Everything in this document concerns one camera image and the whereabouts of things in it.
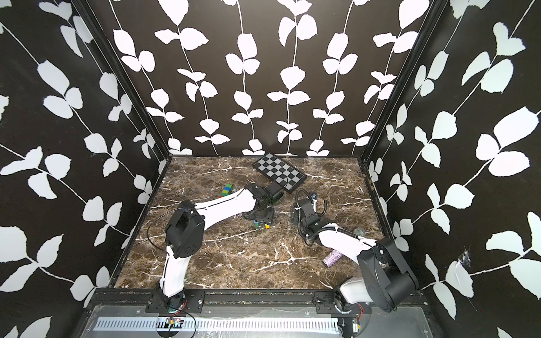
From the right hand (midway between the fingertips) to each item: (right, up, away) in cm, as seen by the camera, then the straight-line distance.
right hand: (299, 209), depth 91 cm
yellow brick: (-14, -8, +1) cm, 17 cm away
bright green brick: (-35, +10, +16) cm, 40 cm away
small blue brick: (-36, +8, +16) cm, 40 cm away
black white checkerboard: (-9, +17, +19) cm, 27 cm away
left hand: (-15, -3, -2) cm, 15 cm away
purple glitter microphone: (+12, -17, -10) cm, 23 cm away
